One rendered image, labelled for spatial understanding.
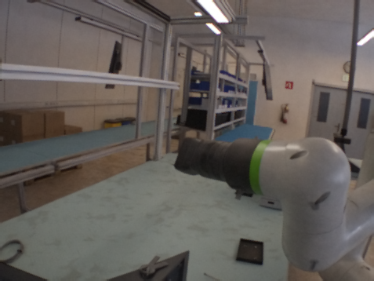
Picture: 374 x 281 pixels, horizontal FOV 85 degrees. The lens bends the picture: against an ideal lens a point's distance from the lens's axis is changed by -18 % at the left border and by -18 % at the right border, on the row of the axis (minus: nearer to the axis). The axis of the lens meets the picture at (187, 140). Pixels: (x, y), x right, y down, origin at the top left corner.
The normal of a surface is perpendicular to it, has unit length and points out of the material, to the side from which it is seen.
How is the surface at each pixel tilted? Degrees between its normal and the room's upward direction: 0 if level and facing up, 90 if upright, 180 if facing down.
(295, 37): 90
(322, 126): 90
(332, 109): 90
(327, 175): 75
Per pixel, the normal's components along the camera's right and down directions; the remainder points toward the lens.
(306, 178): -0.60, -0.06
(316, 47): -0.39, 0.15
